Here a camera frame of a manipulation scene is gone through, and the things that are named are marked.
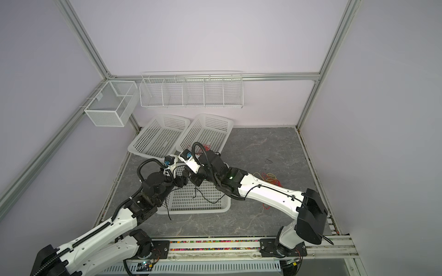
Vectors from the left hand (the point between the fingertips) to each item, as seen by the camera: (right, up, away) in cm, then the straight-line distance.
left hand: (183, 165), depth 77 cm
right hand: (+3, 0, -6) cm, 7 cm away
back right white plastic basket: (+9, +18, +42) cm, 47 cm away
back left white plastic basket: (-26, +15, +39) cm, 49 cm away
